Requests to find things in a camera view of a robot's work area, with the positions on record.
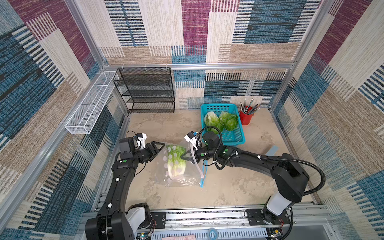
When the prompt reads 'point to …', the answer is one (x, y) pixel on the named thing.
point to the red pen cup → (246, 118)
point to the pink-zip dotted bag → (161, 162)
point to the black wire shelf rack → (146, 88)
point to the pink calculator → (187, 237)
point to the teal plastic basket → (235, 137)
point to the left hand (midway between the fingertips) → (162, 147)
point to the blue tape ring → (212, 229)
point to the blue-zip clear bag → (193, 177)
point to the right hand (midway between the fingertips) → (184, 158)
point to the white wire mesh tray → (83, 119)
